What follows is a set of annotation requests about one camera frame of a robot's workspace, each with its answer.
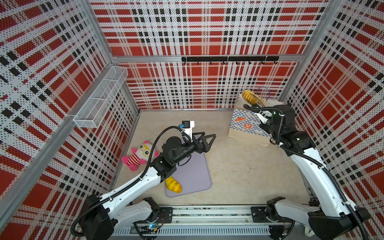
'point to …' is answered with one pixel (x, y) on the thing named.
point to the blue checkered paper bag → (245, 123)
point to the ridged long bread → (252, 98)
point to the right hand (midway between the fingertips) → (273, 113)
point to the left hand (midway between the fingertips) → (211, 137)
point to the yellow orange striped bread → (173, 185)
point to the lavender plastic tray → (193, 176)
